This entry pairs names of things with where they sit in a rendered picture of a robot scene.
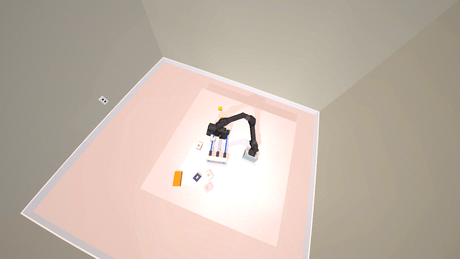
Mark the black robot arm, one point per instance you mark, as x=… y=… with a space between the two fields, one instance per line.
x=219 y=128

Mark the orange rectangular block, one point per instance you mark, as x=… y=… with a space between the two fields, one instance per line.
x=177 y=178

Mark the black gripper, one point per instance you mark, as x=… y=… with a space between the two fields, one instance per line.
x=221 y=136

